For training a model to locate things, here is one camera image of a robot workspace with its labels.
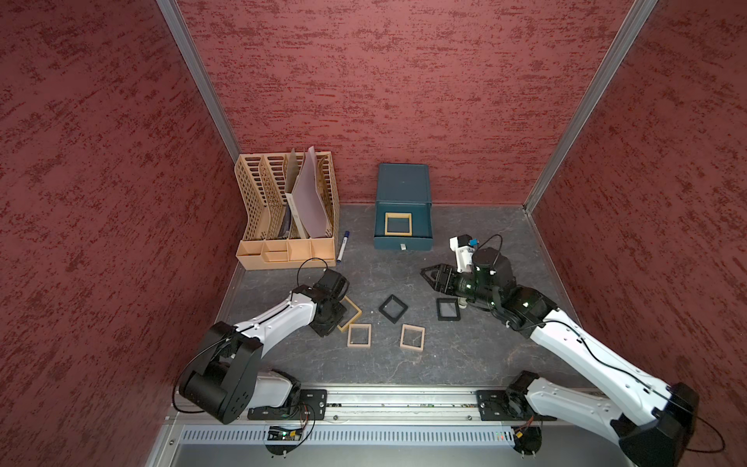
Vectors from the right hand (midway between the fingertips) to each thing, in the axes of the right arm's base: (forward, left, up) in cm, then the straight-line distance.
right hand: (423, 280), depth 72 cm
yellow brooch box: (+27, +5, -8) cm, 28 cm away
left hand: (-3, +24, -21) cm, 33 cm away
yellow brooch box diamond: (0, +20, -22) cm, 30 cm away
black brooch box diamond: (+3, +7, -23) cm, 25 cm away
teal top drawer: (+16, -2, -4) cm, 17 cm away
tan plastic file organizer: (+25, +39, +2) cm, 46 cm away
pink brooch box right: (-4, +1, -22) cm, 22 cm away
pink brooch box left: (-5, +18, -23) cm, 29 cm away
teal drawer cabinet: (+46, +1, -11) cm, 47 cm away
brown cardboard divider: (+42, +41, +3) cm, 59 cm away
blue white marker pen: (+28, +25, -22) cm, 43 cm away
